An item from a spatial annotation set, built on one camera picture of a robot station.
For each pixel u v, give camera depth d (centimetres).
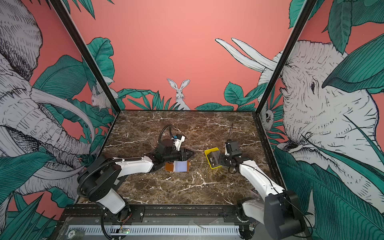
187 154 80
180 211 76
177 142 80
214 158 90
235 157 64
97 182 45
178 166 91
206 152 93
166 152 69
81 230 70
